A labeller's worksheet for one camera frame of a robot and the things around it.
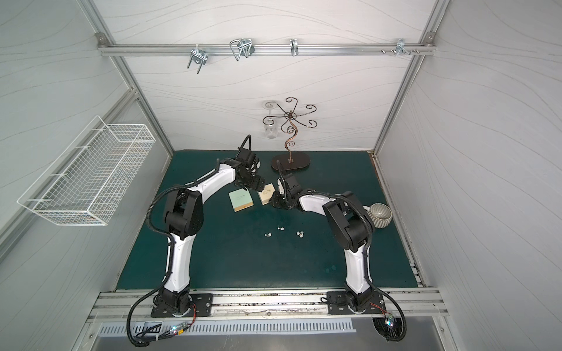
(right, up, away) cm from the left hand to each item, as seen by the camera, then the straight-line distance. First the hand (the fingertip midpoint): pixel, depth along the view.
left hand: (256, 185), depth 100 cm
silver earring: (+6, -21, -9) cm, 24 cm away
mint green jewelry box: (-7, -7, -1) cm, 10 cm away
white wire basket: (-50, +3, -31) cm, 59 cm away
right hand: (+7, -7, -2) cm, 10 cm away
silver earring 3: (+20, -20, -9) cm, 30 cm away
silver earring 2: (+12, -18, -7) cm, 23 cm away
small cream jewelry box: (+5, -4, -1) cm, 6 cm away
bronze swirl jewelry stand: (+13, +13, +14) cm, 23 cm away
